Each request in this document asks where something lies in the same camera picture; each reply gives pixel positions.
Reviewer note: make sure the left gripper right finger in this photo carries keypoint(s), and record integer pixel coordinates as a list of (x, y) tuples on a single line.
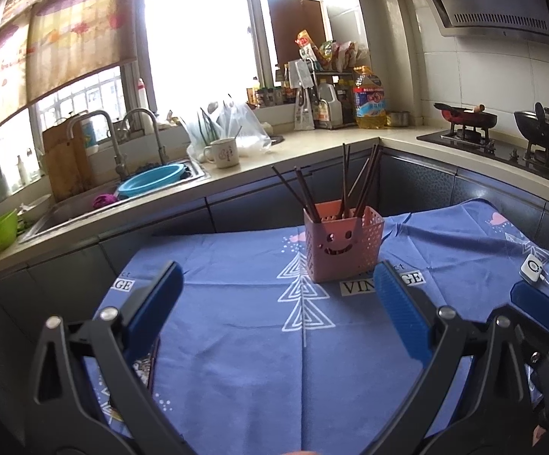
[(413, 315)]

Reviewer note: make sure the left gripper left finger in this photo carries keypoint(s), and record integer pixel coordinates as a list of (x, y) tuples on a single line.
[(144, 313)]

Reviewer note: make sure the dark brown chopstick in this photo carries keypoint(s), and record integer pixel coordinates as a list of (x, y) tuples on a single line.
[(297, 195), (310, 205)]

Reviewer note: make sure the white small device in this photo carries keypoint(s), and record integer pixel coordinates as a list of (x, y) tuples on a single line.
[(531, 269)]

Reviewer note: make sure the pink perforated utensil holder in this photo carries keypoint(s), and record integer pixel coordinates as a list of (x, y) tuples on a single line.
[(340, 248)]

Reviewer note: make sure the blue patterned tablecloth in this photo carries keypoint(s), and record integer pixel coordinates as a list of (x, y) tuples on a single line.
[(256, 358)]

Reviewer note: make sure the stainless steel sink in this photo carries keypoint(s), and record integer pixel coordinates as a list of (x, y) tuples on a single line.
[(98, 200)]

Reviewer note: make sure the blue plastic basin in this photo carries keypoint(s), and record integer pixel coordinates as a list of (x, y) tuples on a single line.
[(153, 179)]

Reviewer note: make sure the chrome sink faucet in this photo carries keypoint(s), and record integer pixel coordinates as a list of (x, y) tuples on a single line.
[(94, 145)]

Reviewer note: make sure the green plastic bowl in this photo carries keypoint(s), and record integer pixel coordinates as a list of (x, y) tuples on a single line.
[(8, 229)]

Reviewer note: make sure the wooden cutting board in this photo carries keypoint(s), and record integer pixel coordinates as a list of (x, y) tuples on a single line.
[(66, 161)]

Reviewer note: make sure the white ceramic mug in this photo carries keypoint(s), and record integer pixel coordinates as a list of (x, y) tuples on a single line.
[(222, 153)]

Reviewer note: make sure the black gas stove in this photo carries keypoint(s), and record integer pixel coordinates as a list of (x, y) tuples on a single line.
[(534, 159)]

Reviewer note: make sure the small metal bowl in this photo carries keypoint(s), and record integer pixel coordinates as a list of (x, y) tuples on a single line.
[(398, 118)]

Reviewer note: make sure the red frying pan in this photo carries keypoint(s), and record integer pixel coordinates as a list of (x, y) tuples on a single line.
[(466, 117)]

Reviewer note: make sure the clear plastic bag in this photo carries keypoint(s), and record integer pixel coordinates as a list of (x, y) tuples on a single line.
[(226, 120)]

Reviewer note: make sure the black wok with lid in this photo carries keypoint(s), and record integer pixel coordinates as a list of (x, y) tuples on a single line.
[(534, 125)]

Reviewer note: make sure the yellow cooking oil bottle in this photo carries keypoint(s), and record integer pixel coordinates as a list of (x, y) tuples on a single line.
[(370, 104)]

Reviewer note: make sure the white plastic jug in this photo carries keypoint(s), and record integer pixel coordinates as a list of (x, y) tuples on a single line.
[(328, 113)]

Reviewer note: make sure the metal spice rack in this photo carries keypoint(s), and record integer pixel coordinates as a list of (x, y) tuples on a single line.
[(343, 83)]

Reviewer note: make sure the cleaver knife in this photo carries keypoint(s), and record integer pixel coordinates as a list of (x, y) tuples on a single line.
[(299, 75)]

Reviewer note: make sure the patterned roller blind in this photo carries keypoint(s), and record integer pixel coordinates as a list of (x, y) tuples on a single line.
[(48, 44)]

